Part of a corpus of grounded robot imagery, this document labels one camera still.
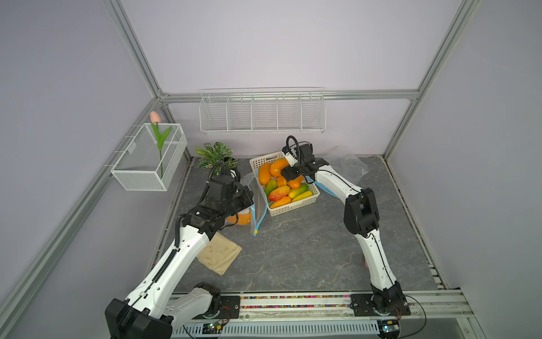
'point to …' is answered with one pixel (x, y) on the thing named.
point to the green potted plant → (214, 155)
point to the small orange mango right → (295, 183)
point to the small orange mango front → (284, 200)
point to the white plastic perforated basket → (279, 181)
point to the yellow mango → (307, 193)
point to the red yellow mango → (278, 193)
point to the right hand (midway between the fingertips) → (288, 165)
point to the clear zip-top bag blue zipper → (259, 206)
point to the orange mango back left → (264, 174)
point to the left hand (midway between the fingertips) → (254, 194)
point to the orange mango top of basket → (276, 166)
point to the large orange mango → (243, 219)
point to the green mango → (295, 191)
